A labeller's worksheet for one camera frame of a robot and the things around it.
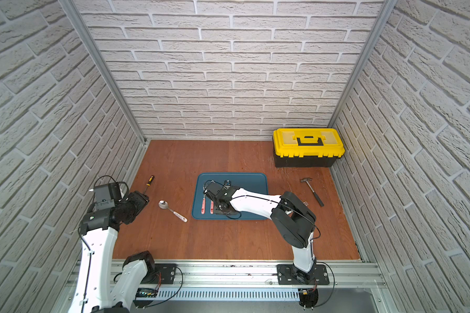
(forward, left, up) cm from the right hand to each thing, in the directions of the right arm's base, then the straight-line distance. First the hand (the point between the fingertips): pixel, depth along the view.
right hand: (223, 208), depth 88 cm
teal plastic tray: (+17, -17, -6) cm, 25 cm away
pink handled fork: (+1, +10, -2) cm, 10 cm away
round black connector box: (-36, -31, -5) cm, 48 cm away
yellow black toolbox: (+24, -41, +13) cm, 49 cm away
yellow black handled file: (+19, +39, -1) cm, 43 cm away
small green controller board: (-30, +30, -5) cm, 43 cm away
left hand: (0, +32, +15) cm, 35 cm away
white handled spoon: (+4, +29, -1) cm, 30 cm away
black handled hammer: (+14, -44, -2) cm, 46 cm away
